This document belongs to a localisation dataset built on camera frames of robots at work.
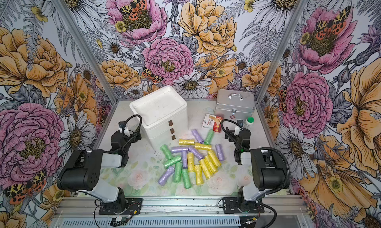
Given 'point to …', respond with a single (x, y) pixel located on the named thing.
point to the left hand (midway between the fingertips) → (132, 131)
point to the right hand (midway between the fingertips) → (233, 129)
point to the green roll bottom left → (177, 172)
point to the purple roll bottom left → (163, 179)
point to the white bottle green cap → (248, 123)
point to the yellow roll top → (186, 142)
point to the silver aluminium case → (234, 105)
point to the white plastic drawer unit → (164, 115)
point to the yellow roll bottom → (199, 177)
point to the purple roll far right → (220, 151)
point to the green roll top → (209, 137)
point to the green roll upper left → (166, 151)
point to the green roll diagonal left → (172, 161)
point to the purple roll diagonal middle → (195, 152)
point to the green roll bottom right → (186, 178)
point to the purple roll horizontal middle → (179, 148)
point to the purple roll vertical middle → (184, 159)
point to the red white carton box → (212, 122)
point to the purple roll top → (197, 135)
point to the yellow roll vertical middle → (190, 162)
